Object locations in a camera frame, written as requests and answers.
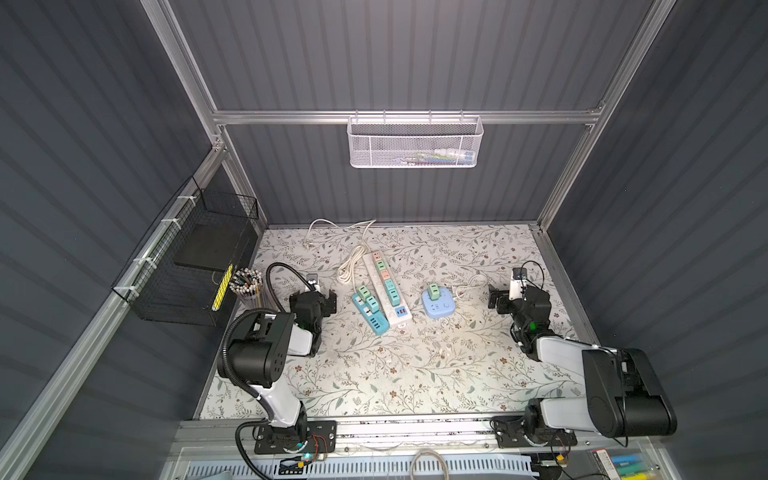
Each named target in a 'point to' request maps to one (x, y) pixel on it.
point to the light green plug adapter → (364, 292)
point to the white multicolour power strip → (397, 315)
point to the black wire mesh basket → (179, 270)
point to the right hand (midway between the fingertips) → (512, 286)
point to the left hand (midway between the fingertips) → (312, 292)
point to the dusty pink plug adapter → (385, 274)
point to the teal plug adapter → (372, 304)
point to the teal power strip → (379, 324)
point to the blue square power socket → (442, 307)
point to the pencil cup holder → (246, 285)
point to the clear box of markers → (631, 463)
